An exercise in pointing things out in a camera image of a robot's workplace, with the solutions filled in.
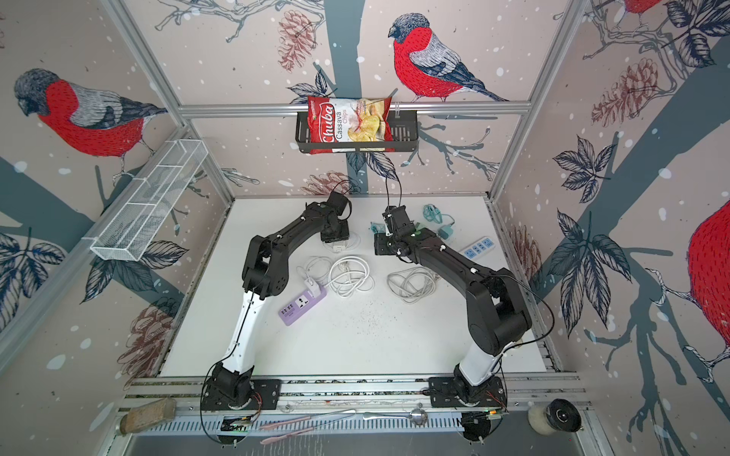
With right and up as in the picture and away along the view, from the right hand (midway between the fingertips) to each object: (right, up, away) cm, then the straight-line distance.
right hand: (378, 247), depth 90 cm
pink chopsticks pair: (-8, -41, -19) cm, 46 cm away
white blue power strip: (+37, -1, +10) cm, 38 cm away
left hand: (-13, +3, +14) cm, 19 cm away
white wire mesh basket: (-65, +14, -12) cm, 68 cm away
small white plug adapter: (-20, -12, -4) cm, 24 cm away
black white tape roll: (+39, -34, -29) cm, 60 cm away
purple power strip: (-28, -19, -5) cm, 34 cm away
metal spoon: (+9, -40, -22) cm, 46 cm away
